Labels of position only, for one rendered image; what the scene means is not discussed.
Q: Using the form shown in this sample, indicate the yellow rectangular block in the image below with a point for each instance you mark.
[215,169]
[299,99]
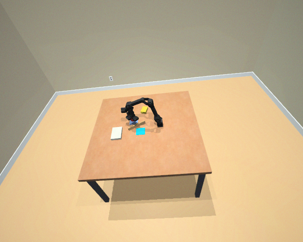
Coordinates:
[144,109]

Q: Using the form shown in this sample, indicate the white flat rectangular slab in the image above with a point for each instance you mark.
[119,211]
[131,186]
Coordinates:
[116,133]

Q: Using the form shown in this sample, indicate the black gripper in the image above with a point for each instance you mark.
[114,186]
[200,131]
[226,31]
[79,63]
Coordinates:
[135,118]

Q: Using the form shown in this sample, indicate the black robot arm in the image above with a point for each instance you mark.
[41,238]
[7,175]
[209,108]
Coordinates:
[129,107]

